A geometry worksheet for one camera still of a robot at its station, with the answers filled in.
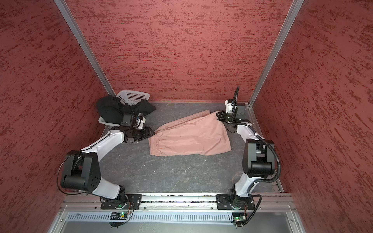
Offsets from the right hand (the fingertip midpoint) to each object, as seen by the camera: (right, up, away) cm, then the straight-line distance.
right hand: (215, 115), depth 93 cm
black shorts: (-75, +4, +12) cm, 76 cm away
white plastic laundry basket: (-67, +15, +24) cm, 73 cm away
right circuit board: (+8, -51, -22) cm, 56 cm away
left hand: (-42, -14, -3) cm, 44 cm away
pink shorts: (-10, -11, +2) cm, 15 cm away
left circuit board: (-52, -50, -22) cm, 76 cm away
